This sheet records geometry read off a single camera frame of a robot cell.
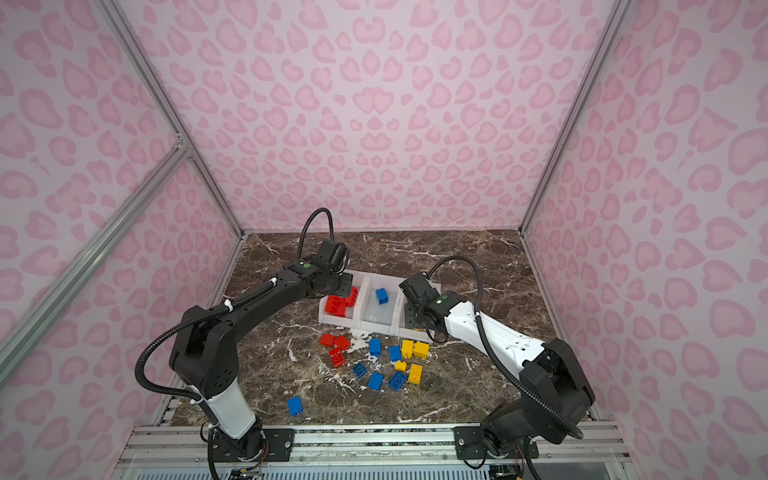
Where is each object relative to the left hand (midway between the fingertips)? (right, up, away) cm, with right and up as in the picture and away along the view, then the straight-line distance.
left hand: (345, 279), depth 90 cm
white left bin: (+2, -11, 0) cm, 11 cm away
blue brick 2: (+9, -28, -7) cm, 30 cm away
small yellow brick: (+17, -25, -5) cm, 30 cm away
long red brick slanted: (0, -8, +8) cm, 11 cm away
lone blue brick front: (-12, -33, -10) cm, 37 cm away
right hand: (+21, -10, -5) cm, 23 cm away
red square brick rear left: (-6, -19, +2) cm, 20 cm away
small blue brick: (+5, -25, -5) cm, 26 cm away
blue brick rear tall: (+9, -20, 0) cm, 22 cm away
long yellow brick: (+21, -26, -6) cm, 34 cm away
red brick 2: (-2, -22, -3) cm, 22 cm away
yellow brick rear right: (+23, -20, -4) cm, 31 cm away
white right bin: (+16, -14, -2) cm, 21 cm away
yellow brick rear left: (+19, -20, -4) cm, 27 cm away
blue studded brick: (+16, -28, -7) cm, 33 cm away
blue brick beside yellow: (+15, -22, -2) cm, 26 cm away
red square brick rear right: (-1, -19, +1) cm, 19 cm away
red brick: (-4, -9, +5) cm, 11 cm away
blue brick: (+10, -6, +9) cm, 15 cm away
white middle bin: (+8, -13, +5) cm, 16 cm away
